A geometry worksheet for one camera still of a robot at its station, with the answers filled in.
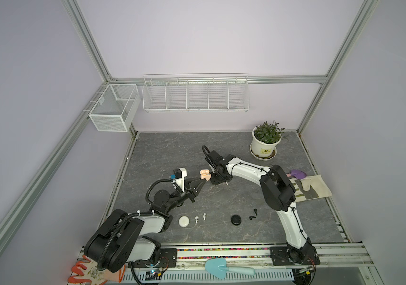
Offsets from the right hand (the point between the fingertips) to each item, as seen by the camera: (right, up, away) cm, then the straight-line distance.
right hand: (215, 178), depth 98 cm
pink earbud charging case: (-5, +6, -21) cm, 22 cm away
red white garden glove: (-52, -32, -28) cm, 67 cm away
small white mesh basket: (-57, +40, +5) cm, 70 cm away
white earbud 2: (-6, -15, -13) cm, 21 cm away
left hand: (-5, +3, -22) cm, 22 cm away
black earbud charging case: (+9, -17, -15) cm, 24 cm away
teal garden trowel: (0, -31, -27) cm, 41 cm away
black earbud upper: (+20, -14, -11) cm, 26 cm away
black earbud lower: (+17, -16, -13) cm, 27 cm away
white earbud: (-9, -17, -13) cm, 23 cm away
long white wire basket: (-11, +48, +1) cm, 50 cm away
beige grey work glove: (+50, -4, -4) cm, 51 cm away
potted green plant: (+27, +22, -3) cm, 35 cm away
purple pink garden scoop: (+47, +2, +2) cm, 47 cm away
